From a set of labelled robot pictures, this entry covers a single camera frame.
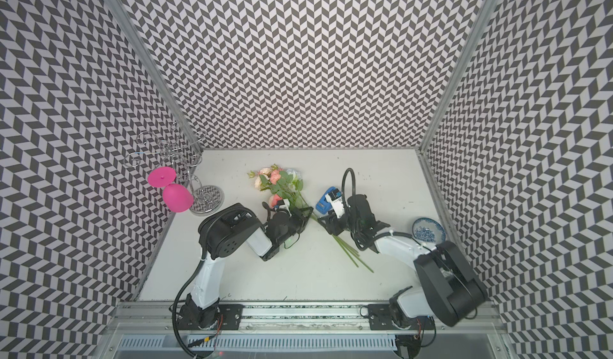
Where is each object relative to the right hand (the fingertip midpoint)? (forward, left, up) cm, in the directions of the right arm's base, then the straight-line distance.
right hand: (325, 219), depth 87 cm
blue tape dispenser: (+9, 0, -6) cm, 11 cm away
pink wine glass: (0, +47, +16) cm, 50 cm away
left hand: (+7, +3, -4) cm, 9 cm away
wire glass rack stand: (+36, +67, +3) cm, 76 cm away
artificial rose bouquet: (+18, +17, -4) cm, 25 cm away
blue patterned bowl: (-1, -40, -7) cm, 41 cm away
